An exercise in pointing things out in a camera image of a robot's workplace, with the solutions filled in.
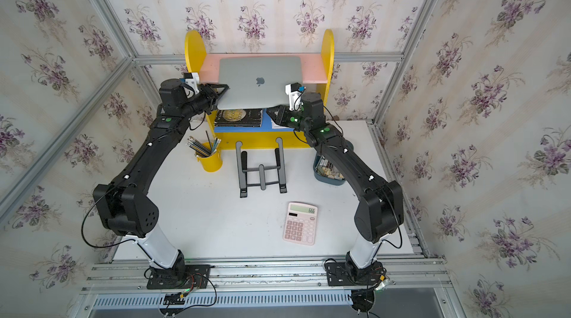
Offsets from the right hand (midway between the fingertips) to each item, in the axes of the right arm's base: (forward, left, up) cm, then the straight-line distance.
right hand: (271, 110), depth 76 cm
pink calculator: (-28, -11, -32) cm, 44 cm away
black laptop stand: (-9, +6, -30) cm, 32 cm away
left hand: (+5, +13, +5) cm, 15 cm away
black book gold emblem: (+16, +17, -19) cm, 30 cm away
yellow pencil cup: (-3, +28, -30) cm, 41 cm away
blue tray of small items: (-4, -23, -33) cm, 40 cm away
